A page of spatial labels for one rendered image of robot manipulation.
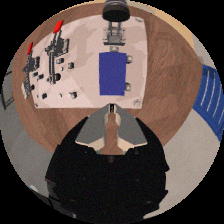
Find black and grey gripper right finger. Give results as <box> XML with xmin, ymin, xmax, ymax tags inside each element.
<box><xmin>112</xmin><ymin>103</ymin><xmax>170</xmax><ymax>172</ymax></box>

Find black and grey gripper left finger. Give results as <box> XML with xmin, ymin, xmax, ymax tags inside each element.
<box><xmin>52</xmin><ymin>103</ymin><xmax>112</xmax><ymax>170</ymax></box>

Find red-handled metal toggle clamp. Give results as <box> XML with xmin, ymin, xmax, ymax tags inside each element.
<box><xmin>44</xmin><ymin>20</ymin><xmax>70</xmax><ymax>86</ymax></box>

